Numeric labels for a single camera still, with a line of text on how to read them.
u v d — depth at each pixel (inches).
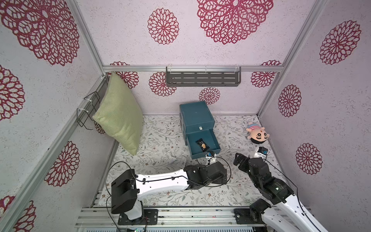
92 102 31.3
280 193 19.5
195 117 35.9
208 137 38.7
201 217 29.9
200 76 37.3
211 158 25.9
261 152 25.0
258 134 38.4
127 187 18.6
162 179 18.1
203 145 36.2
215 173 20.9
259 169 21.0
